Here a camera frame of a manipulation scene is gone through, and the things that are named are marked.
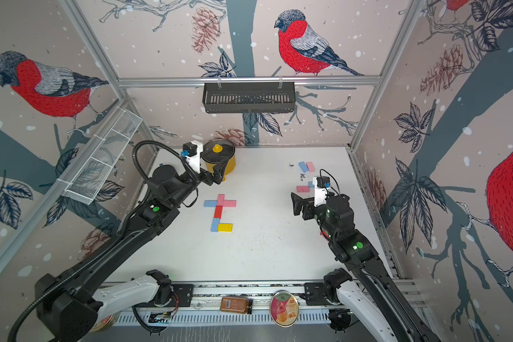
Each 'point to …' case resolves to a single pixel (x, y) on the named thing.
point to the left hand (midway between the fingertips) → (218, 149)
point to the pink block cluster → (303, 189)
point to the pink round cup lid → (283, 309)
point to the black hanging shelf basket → (249, 97)
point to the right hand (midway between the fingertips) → (305, 189)
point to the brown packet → (238, 305)
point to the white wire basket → (85, 184)
